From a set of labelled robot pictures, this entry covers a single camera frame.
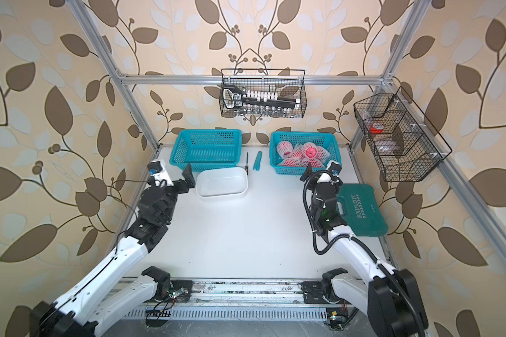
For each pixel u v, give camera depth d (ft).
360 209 2.93
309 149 3.34
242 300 2.42
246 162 3.77
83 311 1.33
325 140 3.70
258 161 3.78
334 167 2.14
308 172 2.33
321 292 2.41
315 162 3.44
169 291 2.34
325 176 2.19
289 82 2.99
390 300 1.29
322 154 3.55
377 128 2.64
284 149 3.55
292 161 3.43
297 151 3.56
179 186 2.15
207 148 3.93
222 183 3.40
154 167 1.95
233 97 2.76
